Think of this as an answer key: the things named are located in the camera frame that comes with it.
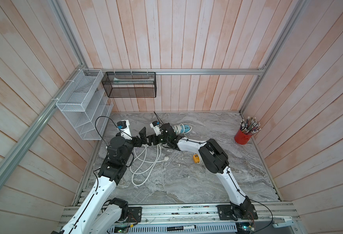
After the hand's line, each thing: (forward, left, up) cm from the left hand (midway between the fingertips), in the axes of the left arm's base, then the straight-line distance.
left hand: (138, 130), depth 74 cm
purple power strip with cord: (-2, -1, -27) cm, 27 cm away
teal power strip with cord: (+19, -25, -23) cm, 39 cm away
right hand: (+9, -1, -20) cm, 22 cm away
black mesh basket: (+33, +9, +6) cm, 34 cm away
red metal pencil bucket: (+9, -65, -20) cm, 68 cm away
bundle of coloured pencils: (+14, -69, -13) cm, 71 cm away
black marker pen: (-40, -20, -26) cm, 52 cm away
